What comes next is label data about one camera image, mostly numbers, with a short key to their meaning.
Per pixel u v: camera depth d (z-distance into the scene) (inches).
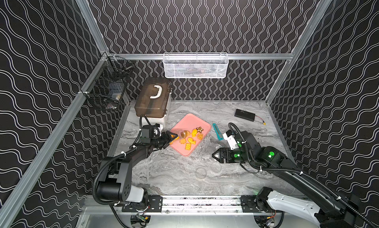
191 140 38.2
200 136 38.8
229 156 24.4
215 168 34.5
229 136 25.7
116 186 17.1
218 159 25.5
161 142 31.2
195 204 30.0
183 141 37.8
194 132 39.5
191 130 40.0
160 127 33.8
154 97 37.4
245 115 44.1
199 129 40.3
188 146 37.4
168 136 31.9
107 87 36.2
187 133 39.4
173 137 33.3
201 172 33.7
